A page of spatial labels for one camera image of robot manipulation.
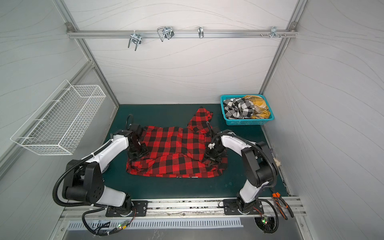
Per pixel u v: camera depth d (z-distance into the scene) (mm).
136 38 789
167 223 702
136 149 727
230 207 734
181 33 789
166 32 763
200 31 729
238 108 1076
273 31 765
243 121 1018
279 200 755
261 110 1030
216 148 756
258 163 477
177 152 923
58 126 678
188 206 764
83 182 426
